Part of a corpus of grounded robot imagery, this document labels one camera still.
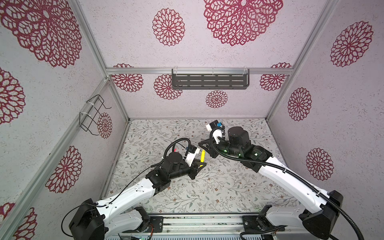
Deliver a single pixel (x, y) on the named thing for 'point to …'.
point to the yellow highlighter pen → (202, 157)
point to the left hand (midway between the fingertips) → (204, 165)
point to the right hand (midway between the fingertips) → (200, 141)
